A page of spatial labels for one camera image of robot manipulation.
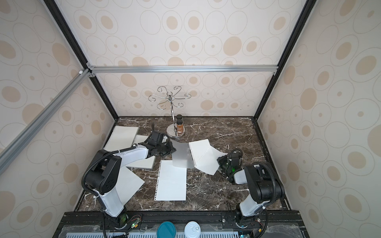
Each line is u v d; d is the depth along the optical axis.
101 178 0.48
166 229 0.65
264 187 0.45
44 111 0.65
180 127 1.03
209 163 0.97
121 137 1.07
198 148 1.00
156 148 0.74
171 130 1.10
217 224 0.74
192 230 0.66
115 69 0.95
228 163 0.75
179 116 1.04
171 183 0.86
